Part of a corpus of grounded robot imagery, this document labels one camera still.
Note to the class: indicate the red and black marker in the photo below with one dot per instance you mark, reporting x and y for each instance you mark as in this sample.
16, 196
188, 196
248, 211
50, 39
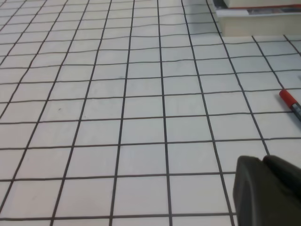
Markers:
294, 107

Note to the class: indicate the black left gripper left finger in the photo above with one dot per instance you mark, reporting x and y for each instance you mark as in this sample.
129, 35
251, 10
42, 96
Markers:
247, 196

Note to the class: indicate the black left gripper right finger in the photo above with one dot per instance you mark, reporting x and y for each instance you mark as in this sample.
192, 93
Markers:
281, 183

